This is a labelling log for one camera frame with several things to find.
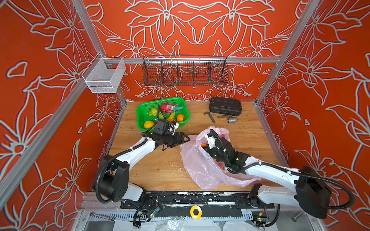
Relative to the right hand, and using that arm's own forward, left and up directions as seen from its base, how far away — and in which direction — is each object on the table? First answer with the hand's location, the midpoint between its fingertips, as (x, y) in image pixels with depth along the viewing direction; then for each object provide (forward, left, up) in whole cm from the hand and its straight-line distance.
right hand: (196, 148), depth 79 cm
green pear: (+32, +29, -6) cm, 44 cm away
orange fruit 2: (0, -4, +5) cm, 6 cm away
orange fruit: (+27, +9, -6) cm, 29 cm away
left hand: (+5, +6, 0) cm, 8 cm away
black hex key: (+34, -14, -13) cm, 39 cm away
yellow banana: (+31, +16, -10) cm, 37 cm away
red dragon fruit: (+34, +17, -3) cm, 38 cm away
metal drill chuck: (+27, -29, -10) cm, 41 cm away
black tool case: (+38, -26, -7) cm, 46 cm away
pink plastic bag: (-12, -2, +3) cm, 13 cm away
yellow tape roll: (-30, +3, -12) cm, 33 cm away
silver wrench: (-31, +42, -12) cm, 54 cm away
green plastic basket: (+34, +38, -6) cm, 51 cm away
